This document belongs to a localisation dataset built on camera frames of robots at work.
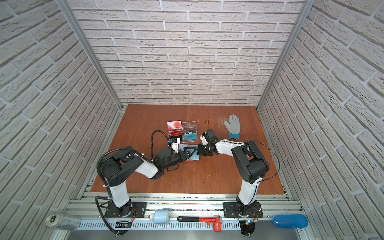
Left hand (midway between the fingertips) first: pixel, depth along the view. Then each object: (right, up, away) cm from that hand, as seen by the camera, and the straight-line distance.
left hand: (195, 150), depth 84 cm
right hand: (0, -3, +10) cm, 11 cm away
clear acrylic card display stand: (-7, +14, +15) cm, 22 cm away
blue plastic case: (+46, -31, -14) cm, 57 cm away
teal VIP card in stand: (-4, +6, +15) cm, 16 cm away
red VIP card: (-14, +9, +14) cm, 22 cm away
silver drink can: (-55, -25, -23) cm, 65 cm away
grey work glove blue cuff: (+28, +13, +23) cm, 38 cm away
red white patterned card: (-14, +14, +14) cm, 24 cm away
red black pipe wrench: (+10, -31, -14) cm, 36 cm away
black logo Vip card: (-4, +10, +14) cm, 18 cm away
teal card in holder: (-1, -4, +4) cm, 6 cm away
